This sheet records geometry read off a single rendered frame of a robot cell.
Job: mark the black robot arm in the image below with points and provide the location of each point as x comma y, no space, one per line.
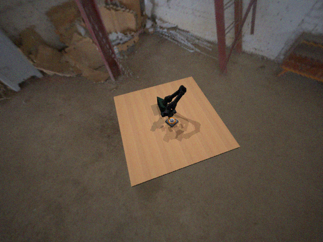
172,105

